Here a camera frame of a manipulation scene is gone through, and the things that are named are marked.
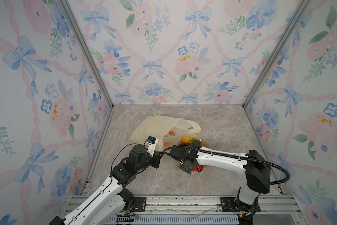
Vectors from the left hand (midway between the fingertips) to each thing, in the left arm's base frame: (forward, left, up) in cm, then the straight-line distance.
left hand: (164, 152), depth 75 cm
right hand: (-1, -14, -11) cm, 17 cm away
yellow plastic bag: (+12, -2, +3) cm, 13 cm away
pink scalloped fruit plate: (+14, -26, -14) cm, 32 cm away
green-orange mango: (+13, -16, -9) cm, 23 cm away
